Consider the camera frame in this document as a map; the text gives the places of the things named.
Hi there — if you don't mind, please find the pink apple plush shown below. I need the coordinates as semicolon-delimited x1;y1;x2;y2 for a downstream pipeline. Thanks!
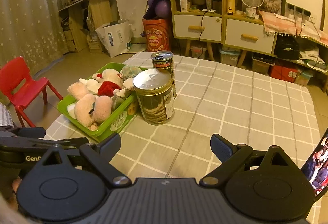
89;95;113;124

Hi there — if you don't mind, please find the pink fluffy plush toy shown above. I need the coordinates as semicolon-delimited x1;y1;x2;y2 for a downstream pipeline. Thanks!
67;82;98;131

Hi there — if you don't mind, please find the plush doll floral bonnet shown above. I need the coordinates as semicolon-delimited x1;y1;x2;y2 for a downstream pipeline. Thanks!
113;65;142;99

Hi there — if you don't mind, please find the white santa plush toy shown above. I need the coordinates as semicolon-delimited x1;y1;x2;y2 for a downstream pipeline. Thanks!
78;69;123;97

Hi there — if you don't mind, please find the person's left hand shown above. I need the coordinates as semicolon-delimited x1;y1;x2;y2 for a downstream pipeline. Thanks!
12;177;22;193

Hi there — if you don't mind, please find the green plastic tray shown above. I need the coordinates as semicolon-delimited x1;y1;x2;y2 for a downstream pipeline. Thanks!
57;63;144;142

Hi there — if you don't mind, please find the red plastic chair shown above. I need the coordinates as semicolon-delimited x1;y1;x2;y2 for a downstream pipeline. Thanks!
0;57;63;128

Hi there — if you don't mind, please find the grey checked tablecloth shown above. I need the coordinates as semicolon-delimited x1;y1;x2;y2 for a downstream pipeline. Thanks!
43;51;322;224

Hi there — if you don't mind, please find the smartphone on stand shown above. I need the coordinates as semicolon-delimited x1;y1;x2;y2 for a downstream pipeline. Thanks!
301;130;327;196

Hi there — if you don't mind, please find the glass jar gold lid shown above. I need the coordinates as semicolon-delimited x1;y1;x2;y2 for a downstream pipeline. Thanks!
133;68;175;125

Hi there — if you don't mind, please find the red storage box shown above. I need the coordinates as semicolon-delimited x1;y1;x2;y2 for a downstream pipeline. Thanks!
269;64;298;83

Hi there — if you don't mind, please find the clear plastic storage bin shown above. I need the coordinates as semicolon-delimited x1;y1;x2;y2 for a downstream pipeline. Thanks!
219;49;241;67

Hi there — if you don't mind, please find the beige star curtain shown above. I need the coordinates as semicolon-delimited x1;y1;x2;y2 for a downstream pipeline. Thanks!
1;0;68;74

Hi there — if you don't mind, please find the tall metal can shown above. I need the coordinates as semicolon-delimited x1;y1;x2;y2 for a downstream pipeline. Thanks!
151;50;176;99

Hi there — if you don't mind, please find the white paper bag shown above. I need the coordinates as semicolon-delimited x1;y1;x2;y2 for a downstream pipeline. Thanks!
96;20;132;58

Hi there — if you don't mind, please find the low cabinet with drawer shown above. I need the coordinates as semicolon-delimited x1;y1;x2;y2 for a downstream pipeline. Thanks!
223;14;277;68

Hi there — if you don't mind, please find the orange chips barrel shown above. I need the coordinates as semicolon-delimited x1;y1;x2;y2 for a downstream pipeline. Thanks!
142;19;171;52

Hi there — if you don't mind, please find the pink cloth runner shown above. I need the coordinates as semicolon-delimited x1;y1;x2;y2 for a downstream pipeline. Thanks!
259;10;327;47

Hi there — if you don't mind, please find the wooden desk shelf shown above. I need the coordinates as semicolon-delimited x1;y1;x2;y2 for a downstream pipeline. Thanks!
59;0;119;53

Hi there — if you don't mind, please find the purple ball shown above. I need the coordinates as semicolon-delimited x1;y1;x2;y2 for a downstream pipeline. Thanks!
155;0;171;19

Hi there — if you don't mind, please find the yellow white shelf cabinet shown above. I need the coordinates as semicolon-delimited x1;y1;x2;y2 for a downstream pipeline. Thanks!
170;0;227;60

